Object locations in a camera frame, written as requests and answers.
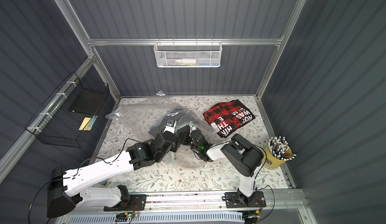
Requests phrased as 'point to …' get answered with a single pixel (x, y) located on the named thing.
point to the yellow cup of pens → (278, 151)
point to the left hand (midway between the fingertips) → (176, 136)
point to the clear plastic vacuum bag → (182, 156)
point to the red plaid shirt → (225, 118)
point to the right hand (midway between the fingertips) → (178, 136)
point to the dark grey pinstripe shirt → (179, 115)
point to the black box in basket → (90, 97)
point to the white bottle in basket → (186, 61)
